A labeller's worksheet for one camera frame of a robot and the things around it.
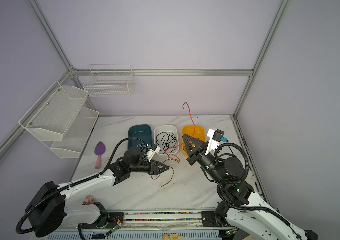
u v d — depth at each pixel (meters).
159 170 0.70
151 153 0.72
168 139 1.01
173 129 1.08
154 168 0.68
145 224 0.73
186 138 0.53
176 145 1.01
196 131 1.07
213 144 0.48
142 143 1.00
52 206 0.41
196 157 0.47
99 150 1.01
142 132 1.07
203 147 0.51
